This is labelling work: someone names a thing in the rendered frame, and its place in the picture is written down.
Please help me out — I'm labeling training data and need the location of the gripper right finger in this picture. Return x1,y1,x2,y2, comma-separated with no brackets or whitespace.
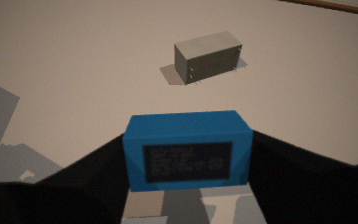
248,129,358,224

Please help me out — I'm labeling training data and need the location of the blue rectangular block with black label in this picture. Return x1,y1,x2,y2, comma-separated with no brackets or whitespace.
122,110,253,192

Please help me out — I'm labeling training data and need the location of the grey rectangular block with metal pins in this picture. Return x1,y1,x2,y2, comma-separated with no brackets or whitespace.
174,31,243,85

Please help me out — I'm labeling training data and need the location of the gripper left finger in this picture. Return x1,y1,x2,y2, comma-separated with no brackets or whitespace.
0,133,130,224

